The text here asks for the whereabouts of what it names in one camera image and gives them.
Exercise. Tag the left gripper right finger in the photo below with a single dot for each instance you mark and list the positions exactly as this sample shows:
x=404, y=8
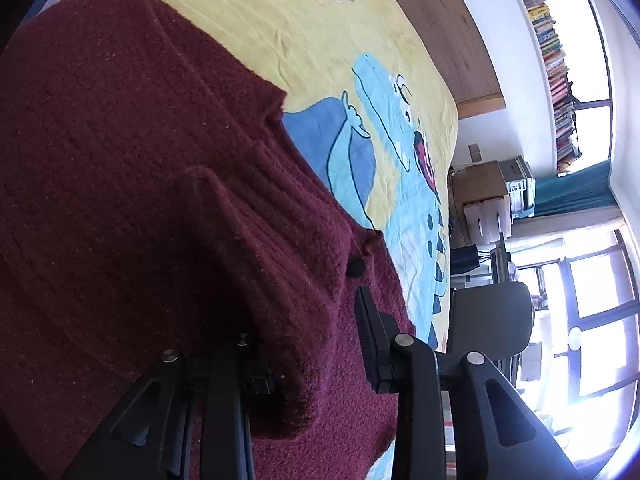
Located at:
x=496, y=435

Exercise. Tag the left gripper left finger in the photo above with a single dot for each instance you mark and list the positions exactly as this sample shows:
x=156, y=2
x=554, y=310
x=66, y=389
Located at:
x=186, y=408

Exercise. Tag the maroon knit sweater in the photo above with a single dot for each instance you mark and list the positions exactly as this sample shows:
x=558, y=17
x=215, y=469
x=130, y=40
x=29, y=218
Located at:
x=152, y=199

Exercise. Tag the dark green chair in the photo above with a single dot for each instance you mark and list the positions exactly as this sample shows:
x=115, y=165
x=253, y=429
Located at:
x=495, y=319

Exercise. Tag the wooden drawer cabinet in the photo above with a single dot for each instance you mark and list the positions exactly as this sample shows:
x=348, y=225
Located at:
x=482, y=205

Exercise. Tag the grey printer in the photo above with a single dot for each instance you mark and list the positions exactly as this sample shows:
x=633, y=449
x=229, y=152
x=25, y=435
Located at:
x=520, y=184

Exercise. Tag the teal curtain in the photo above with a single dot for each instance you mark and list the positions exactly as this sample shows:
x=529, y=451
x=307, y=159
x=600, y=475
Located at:
x=585, y=189

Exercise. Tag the row of books on shelf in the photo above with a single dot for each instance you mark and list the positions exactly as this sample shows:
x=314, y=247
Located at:
x=564, y=113

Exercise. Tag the yellow dinosaur bedspread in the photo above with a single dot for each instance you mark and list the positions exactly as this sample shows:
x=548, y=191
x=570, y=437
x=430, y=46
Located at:
x=366, y=108

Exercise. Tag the wooden headboard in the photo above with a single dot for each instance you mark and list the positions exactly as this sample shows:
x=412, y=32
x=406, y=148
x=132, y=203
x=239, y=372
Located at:
x=454, y=44

